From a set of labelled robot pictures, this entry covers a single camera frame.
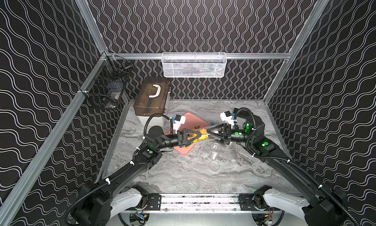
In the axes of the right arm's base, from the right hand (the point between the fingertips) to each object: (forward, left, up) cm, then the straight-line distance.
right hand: (208, 133), depth 65 cm
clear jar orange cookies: (-1, +2, 0) cm, 2 cm away
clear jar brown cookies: (+7, -7, -29) cm, 31 cm away
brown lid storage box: (+38, +35, -15) cm, 54 cm away
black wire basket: (+37, +61, -3) cm, 71 cm away
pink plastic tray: (+29, +7, -30) cm, 43 cm away
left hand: (-3, +4, +1) cm, 5 cm away
